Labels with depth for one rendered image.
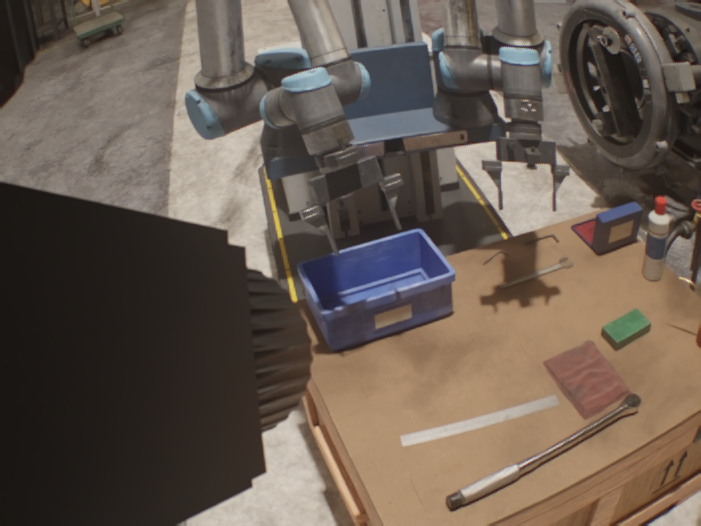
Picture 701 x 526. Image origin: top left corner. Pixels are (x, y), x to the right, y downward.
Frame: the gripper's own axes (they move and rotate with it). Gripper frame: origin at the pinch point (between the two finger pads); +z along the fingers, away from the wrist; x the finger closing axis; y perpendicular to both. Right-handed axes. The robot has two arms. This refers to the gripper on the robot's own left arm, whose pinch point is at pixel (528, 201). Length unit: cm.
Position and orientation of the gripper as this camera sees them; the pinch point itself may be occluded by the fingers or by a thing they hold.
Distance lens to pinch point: 149.3
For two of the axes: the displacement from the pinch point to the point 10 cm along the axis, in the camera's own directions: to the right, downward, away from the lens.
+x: 10.0, -0.2, 0.1
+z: 0.2, 9.8, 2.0
